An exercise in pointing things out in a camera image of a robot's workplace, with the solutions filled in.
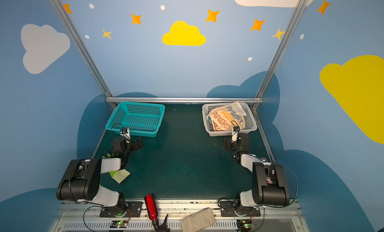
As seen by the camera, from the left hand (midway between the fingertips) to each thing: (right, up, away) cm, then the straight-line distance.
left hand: (136, 138), depth 94 cm
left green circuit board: (+1, -39, -24) cm, 45 cm away
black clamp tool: (+23, -39, -26) cm, 52 cm away
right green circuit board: (+62, -40, -23) cm, 77 cm away
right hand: (+62, 0, 0) cm, 62 cm away
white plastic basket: (+77, +9, +7) cm, 78 cm away
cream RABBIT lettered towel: (+60, +13, +7) cm, 62 cm away
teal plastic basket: (-2, +12, +17) cm, 21 cm away
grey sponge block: (+39, -36, -26) cm, 59 cm away
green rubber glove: (-16, -10, -4) cm, 19 cm away
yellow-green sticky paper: (-5, -20, -12) cm, 24 cm away
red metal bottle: (+16, -32, -22) cm, 42 cm away
